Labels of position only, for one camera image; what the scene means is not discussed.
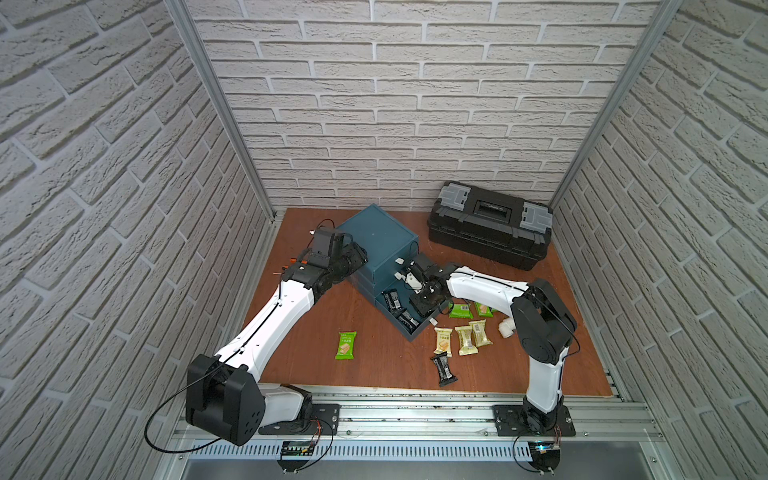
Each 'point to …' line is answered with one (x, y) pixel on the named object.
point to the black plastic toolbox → (503, 229)
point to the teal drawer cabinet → (387, 242)
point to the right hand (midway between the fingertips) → (425, 301)
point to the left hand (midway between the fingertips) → (365, 251)
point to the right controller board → (545, 456)
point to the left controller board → (295, 455)
